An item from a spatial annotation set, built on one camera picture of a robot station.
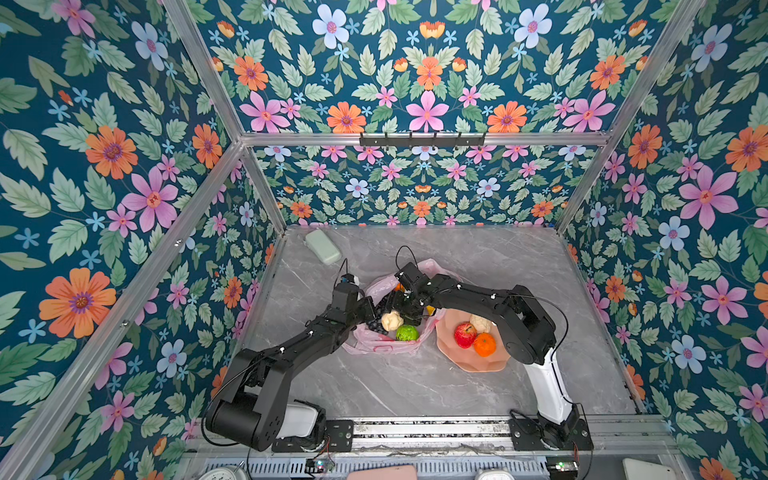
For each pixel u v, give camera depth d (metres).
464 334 0.85
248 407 0.42
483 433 0.75
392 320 0.88
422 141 0.93
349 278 0.83
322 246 1.11
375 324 0.90
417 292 0.74
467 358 0.85
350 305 0.72
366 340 0.86
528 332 0.54
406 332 0.86
